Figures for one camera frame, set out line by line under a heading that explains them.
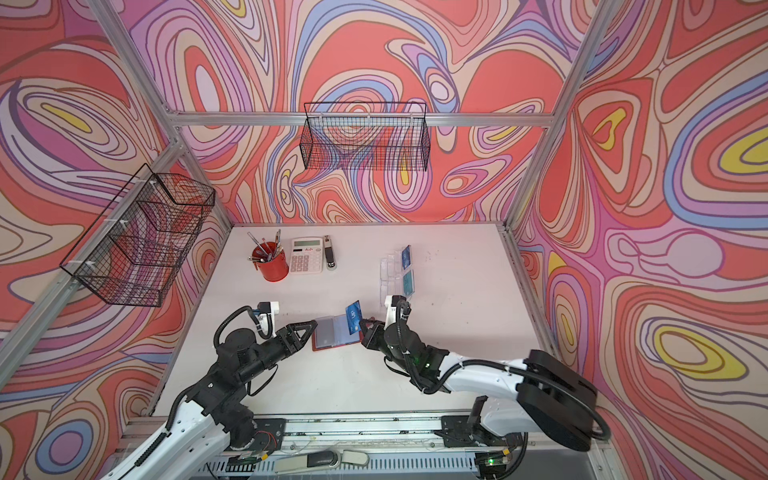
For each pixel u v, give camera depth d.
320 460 0.66
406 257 0.98
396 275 0.99
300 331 0.76
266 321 0.66
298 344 0.68
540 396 0.42
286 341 0.64
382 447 0.73
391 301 0.73
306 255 1.08
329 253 1.05
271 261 0.93
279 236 0.96
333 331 0.93
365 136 0.98
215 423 0.55
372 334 0.68
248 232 0.96
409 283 0.91
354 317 0.81
